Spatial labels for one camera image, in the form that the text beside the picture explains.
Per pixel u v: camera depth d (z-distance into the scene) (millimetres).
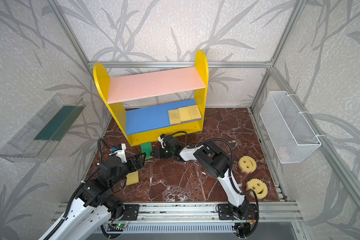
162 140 893
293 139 599
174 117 937
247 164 867
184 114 964
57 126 631
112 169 541
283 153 722
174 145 780
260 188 788
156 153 849
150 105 1241
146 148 963
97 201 508
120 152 662
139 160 663
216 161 557
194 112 964
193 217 725
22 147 600
